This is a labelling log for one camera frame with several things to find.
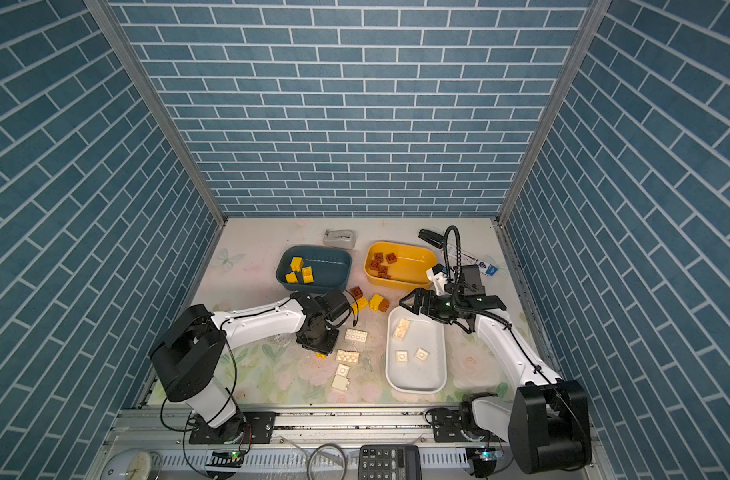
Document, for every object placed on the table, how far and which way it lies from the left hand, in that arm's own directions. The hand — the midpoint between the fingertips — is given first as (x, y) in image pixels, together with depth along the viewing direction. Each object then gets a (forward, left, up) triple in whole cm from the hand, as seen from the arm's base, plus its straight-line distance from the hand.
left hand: (328, 350), depth 86 cm
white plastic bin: (-1, -26, 0) cm, 26 cm away
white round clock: (-26, +39, +6) cm, 48 cm away
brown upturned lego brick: (+34, -15, 0) cm, 38 cm away
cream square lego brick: (-9, -4, -1) cm, 10 cm away
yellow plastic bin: (+31, -23, -2) cm, 39 cm away
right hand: (+8, -23, +13) cm, 28 cm away
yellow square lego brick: (+30, +14, +2) cm, 33 cm away
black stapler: (+42, -37, +2) cm, 56 cm away
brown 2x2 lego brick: (+27, -17, 0) cm, 32 cm away
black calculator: (-27, -16, +2) cm, 32 cm away
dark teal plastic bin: (+31, +2, -1) cm, 31 cm away
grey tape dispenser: (+41, -1, +3) cm, 41 cm away
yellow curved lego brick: (+27, +10, 0) cm, 29 cm away
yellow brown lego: (+14, -15, +2) cm, 21 cm away
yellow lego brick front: (+24, +14, +2) cm, 28 cm away
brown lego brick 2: (+33, -20, 0) cm, 39 cm away
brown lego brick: (+19, -8, 0) cm, 21 cm away
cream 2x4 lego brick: (+6, -22, 0) cm, 22 cm away
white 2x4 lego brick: (+4, -8, +1) cm, 9 cm away
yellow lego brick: (-4, +1, +8) cm, 9 cm away
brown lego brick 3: (+30, -14, +1) cm, 33 cm away
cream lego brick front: (-6, -4, 0) cm, 7 cm away
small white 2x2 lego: (-2, -27, 0) cm, 27 cm away
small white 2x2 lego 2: (-2, -21, +1) cm, 21 cm away
